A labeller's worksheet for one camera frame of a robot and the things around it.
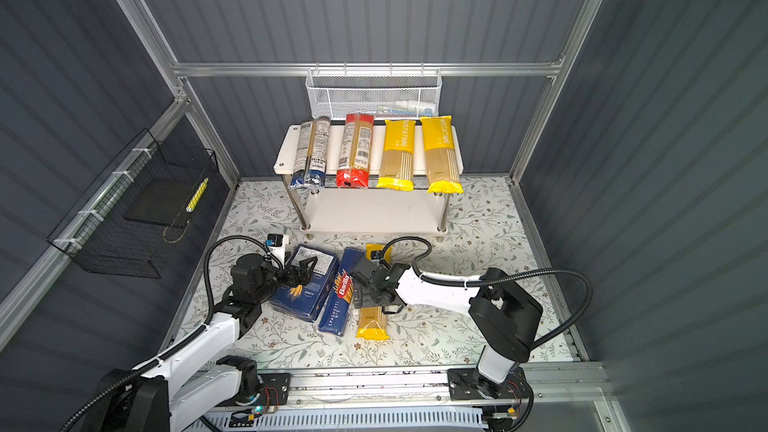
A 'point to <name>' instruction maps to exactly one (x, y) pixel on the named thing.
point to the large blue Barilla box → (304, 302)
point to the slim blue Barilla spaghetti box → (336, 311)
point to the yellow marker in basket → (191, 206)
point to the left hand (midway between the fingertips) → (302, 256)
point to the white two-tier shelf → (365, 211)
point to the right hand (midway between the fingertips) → (373, 298)
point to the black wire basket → (152, 186)
